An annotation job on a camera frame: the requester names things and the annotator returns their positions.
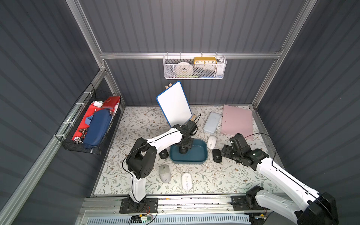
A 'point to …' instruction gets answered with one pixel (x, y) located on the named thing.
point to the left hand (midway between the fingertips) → (187, 144)
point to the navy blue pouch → (99, 122)
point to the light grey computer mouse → (165, 174)
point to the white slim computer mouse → (186, 181)
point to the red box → (82, 128)
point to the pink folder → (236, 120)
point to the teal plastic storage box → (198, 154)
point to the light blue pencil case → (212, 123)
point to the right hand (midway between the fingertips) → (229, 150)
